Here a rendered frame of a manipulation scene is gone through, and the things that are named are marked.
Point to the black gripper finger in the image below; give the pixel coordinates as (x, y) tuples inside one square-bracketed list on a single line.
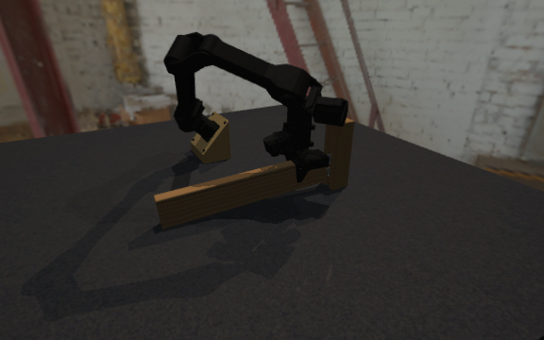
[(290, 155), (301, 173)]

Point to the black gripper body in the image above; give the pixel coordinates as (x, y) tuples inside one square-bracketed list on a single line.
[(307, 159)]

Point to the brown wooden post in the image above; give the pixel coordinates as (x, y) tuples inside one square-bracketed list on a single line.
[(338, 142)]

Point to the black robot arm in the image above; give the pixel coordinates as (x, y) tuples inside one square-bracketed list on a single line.
[(285, 83)]

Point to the brown wooden rail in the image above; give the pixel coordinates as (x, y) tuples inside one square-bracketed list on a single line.
[(215, 196)]

